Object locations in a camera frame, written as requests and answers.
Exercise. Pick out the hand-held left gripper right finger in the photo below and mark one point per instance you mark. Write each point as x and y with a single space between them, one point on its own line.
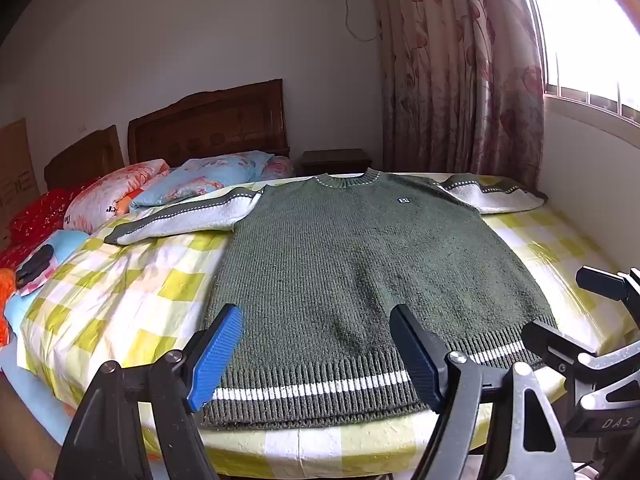
415 360

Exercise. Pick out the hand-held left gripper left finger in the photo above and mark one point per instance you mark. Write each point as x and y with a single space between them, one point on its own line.
215 355

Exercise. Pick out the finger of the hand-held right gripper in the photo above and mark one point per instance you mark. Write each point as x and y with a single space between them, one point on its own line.
555 347
607 285

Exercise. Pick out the green knit sweater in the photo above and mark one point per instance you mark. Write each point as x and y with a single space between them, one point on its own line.
325 260

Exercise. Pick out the yellow checked bed sheet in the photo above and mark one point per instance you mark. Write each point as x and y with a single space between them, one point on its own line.
125 300

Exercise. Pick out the blue floral pillow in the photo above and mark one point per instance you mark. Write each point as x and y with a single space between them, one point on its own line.
200 175

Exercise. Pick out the light blue cloth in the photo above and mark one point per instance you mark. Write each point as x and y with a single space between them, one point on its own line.
65 245

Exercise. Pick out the pink floral pillow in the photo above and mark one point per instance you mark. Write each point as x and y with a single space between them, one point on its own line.
110 195

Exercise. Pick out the black plastic object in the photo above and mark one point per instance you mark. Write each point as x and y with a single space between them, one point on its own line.
35 262

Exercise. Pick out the dark wooden nightstand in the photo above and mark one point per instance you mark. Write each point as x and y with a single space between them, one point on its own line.
335 162

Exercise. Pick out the orange cloth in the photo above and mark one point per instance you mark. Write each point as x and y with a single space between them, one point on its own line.
5 305

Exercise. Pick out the red floral blanket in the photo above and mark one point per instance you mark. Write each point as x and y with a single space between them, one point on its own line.
40 220

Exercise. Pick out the large wooden headboard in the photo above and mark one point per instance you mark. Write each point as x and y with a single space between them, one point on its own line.
210 125

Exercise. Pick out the small wooden headboard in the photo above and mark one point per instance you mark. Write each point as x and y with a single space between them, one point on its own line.
85 160

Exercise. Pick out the window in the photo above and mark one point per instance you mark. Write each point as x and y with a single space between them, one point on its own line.
590 35

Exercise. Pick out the pink floral curtain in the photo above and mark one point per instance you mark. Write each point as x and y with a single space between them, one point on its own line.
450 70

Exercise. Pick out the cardboard box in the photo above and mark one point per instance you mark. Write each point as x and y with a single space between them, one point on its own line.
15 175

